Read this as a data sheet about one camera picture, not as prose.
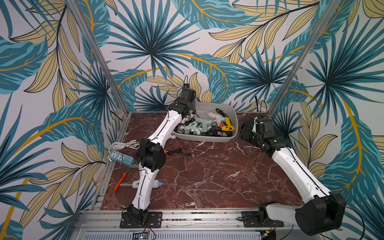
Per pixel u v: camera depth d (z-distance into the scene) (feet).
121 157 3.06
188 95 2.31
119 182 2.75
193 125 3.39
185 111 2.22
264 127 1.94
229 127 3.35
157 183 2.68
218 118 3.71
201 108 3.78
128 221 2.32
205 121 3.59
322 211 1.27
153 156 1.87
